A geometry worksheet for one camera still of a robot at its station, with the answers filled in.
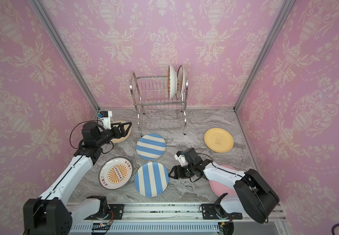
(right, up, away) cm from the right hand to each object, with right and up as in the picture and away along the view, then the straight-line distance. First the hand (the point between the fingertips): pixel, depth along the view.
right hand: (173, 175), depth 83 cm
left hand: (-25, +29, -5) cm, 39 cm away
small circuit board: (-37, -22, -10) cm, 44 cm away
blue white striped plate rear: (-15, +13, +15) cm, 25 cm away
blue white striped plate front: (-13, -3, +3) cm, 14 cm away
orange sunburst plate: (-35, 0, +5) cm, 35 cm away
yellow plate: (+32, +17, +19) cm, 41 cm away
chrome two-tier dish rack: (-14, +39, +38) cm, 56 cm away
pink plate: (+25, -7, -2) cm, 26 cm away
